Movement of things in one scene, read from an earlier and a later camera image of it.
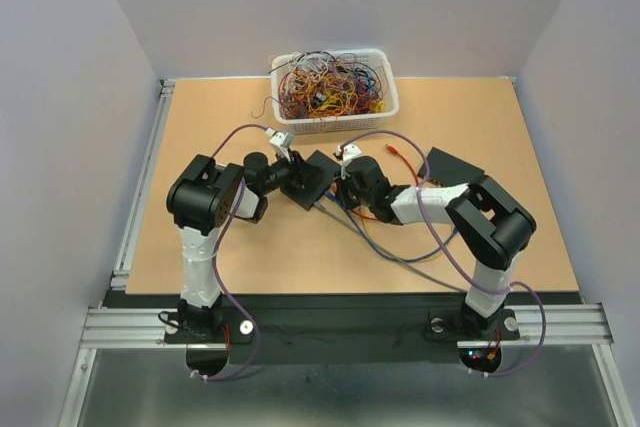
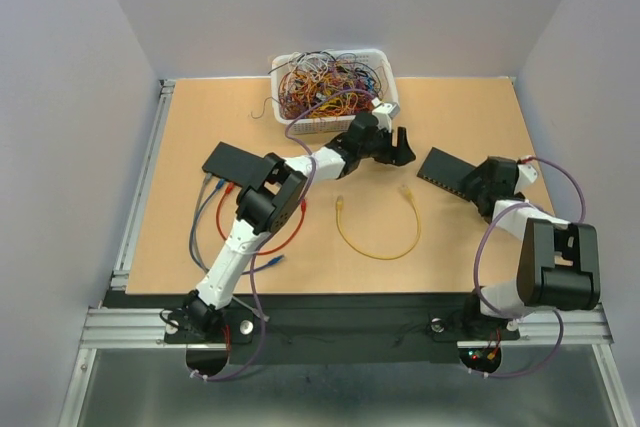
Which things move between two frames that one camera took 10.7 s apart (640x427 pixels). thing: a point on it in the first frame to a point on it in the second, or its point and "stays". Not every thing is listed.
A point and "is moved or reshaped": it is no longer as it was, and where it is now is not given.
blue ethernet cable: [378, 247] is moved or reshaped
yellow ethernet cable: [444, 246] to [407, 191]
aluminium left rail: [142, 186] stays
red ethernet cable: [393, 150] to [228, 190]
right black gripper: [340, 190] to [473, 189]
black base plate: [344, 327] stays
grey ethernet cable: [385, 247] to [207, 178]
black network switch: [307, 197] is moved or reshaped
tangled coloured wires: [323, 84] stays
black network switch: [446, 170] stays
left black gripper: [302, 173] to [399, 155]
